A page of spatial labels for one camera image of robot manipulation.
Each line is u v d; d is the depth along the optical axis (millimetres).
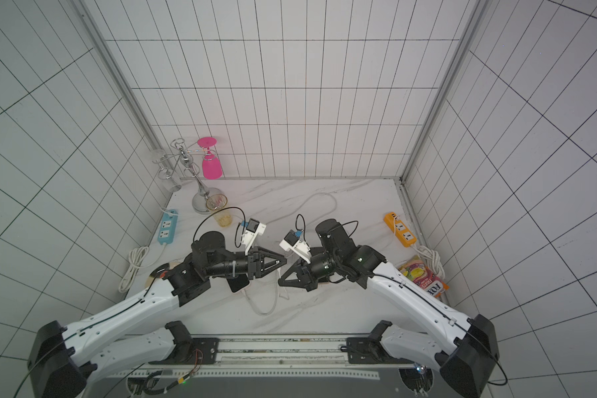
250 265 578
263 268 600
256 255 597
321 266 582
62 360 397
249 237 617
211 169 1037
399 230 997
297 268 591
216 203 1073
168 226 1004
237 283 856
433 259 879
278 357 726
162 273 873
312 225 1033
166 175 1063
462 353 375
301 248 606
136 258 923
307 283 569
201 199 1093
